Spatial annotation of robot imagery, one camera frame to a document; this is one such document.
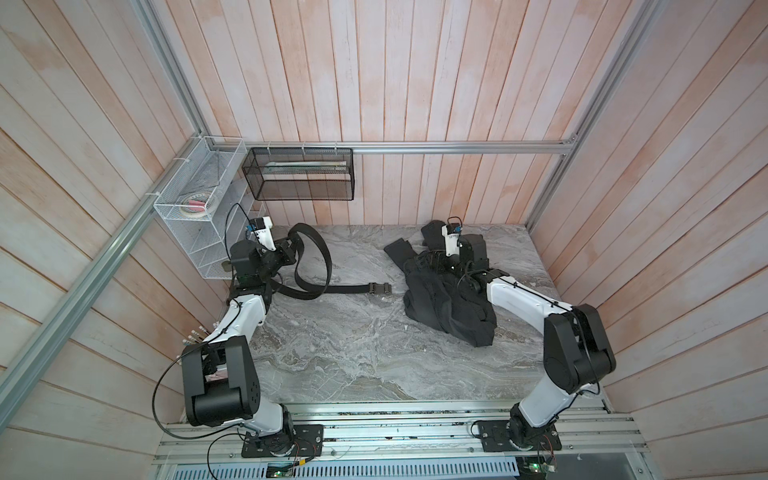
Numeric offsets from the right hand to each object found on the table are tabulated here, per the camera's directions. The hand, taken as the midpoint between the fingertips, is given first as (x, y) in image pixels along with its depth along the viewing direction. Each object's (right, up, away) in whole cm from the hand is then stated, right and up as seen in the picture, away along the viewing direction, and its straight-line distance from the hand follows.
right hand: (431, 251), depth 93 cm
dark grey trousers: (+1, -14, 0) cm, 14 cm away
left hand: (-39, +4, -8) cm, 40 cm away
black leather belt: (-44, -13, +7) cm, 46 cm away
